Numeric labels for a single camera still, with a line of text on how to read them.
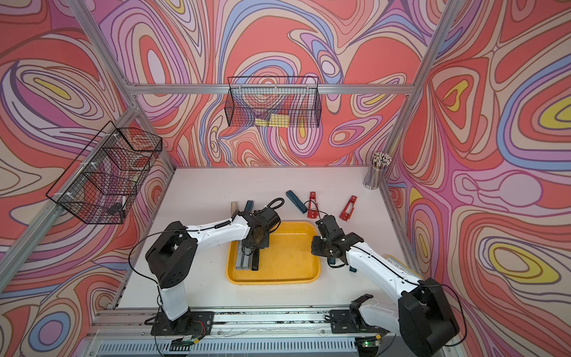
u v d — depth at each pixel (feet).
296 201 3.41
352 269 2.76
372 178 3.49
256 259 2.89
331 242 2.10
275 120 2.70
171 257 1.57
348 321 2.31
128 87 2.83
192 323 2.38
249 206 3.32
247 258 2.77
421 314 1.31
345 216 3.31
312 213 3.33
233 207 3.33
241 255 2.82
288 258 2.90
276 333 2.41
